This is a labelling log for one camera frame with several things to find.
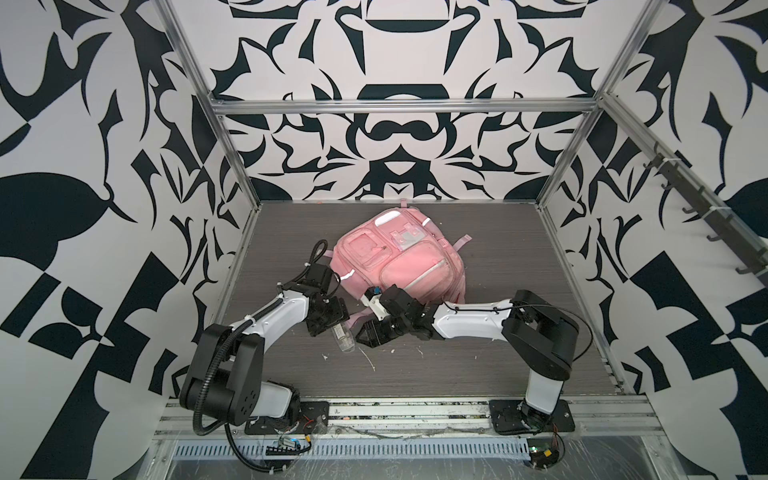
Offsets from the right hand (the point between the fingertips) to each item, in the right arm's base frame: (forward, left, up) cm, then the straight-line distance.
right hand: (361, 337), depth 82 cm
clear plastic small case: (+1, +5, -3) cm, 6 cm away
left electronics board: (-24, +17, -6) cm, 30 cm away
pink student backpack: (+27, -12, +4) cm, 30 cm away
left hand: (+7, +7, -2) cm, 10 cm away
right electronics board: (-25, -43, -7) cm, 51 cm away
